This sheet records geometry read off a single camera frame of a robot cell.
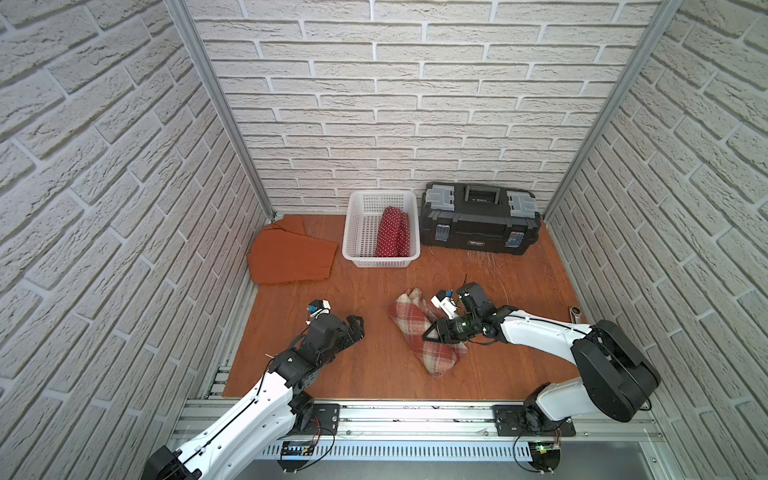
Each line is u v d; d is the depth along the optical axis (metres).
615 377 0.43
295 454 0.71
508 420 0.74
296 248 1.09
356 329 0.74
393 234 1.06
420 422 0.76
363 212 1.18
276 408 0.52
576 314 0.92
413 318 0.83
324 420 0.73
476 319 0.69
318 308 0.74
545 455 0.70
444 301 0.80
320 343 0.61
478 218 0.97
